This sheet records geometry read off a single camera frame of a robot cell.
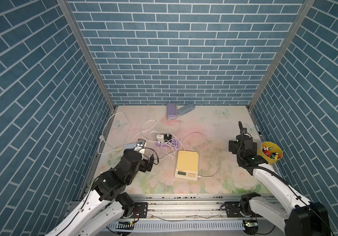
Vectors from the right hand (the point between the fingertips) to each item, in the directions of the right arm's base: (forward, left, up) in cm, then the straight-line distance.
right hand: (242, 142), depth 84 cm
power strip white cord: (+14, +96, -16) cm, 99 cm away
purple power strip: (+3, +42, -10) cm, 43 cm away
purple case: (+33, +45, -11) cm, 57 cm away
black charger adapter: (+4, +44, -6) cm, 45 cm away
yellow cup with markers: (-2, -17, -3) cm, 17 cm away
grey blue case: (+35, +35, -11) cm, 51 cm away
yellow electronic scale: (-11, +31, -11) cm, 35 cm away
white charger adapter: (+3, +50, -5) cm, 50 cm away
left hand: (-15, +51, +7) cm, 54 cm away
